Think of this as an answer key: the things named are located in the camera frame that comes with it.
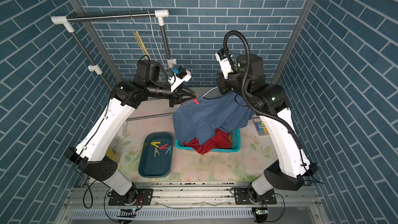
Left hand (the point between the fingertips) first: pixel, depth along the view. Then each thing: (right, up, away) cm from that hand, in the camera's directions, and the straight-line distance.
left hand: (198, 95), depth 61 cm
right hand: (+10, +9, -2) cm, 13 cm away
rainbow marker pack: (+38, -19, +38) cm, 57 cm away
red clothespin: (-21, -29, +28) cm, 46 cm away
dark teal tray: (-25, -34, +26) cm, 50 cm away
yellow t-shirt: (+17, -22, +25) cm, 38 cm away
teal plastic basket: (+19, -24, +25) cm, 40 cm away
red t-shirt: (+11, -23, +21) cm, 33 cm away
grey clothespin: (-25, -31, +26) cm, 48 cm away
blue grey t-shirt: (-2, -11, +12) cm, 17 cm away
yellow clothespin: (-27, -27, +30) cm, 49 cm away
